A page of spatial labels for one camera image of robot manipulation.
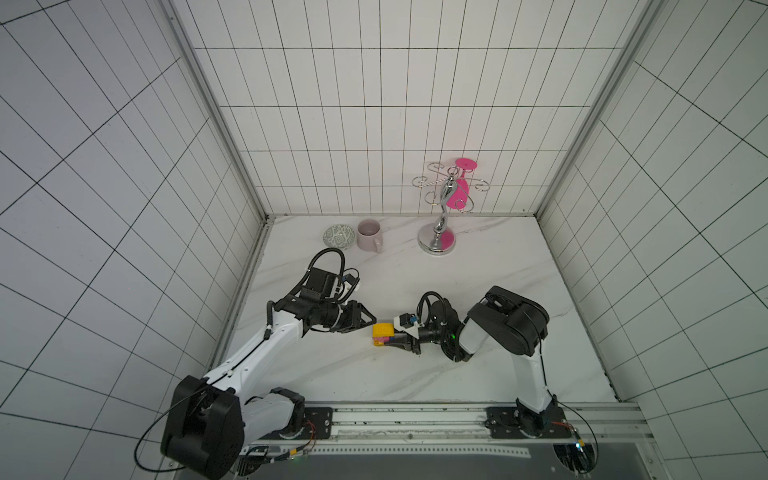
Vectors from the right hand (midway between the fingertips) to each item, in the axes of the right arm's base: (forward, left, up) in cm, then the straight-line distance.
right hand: (389, 325), depth 88 cm
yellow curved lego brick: (-5, +1, +8) cm, 9 cm away
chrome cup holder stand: (+36, -17, 0) cm, 39 cm away
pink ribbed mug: (+30, +9, +6) cm, 32 cm away
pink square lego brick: (-6, +2, +3) cm, 7 cm away
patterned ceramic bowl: (+34, +21, +2) cm, 40 cm away
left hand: (-5, +5, +11) cm, 13 cm away
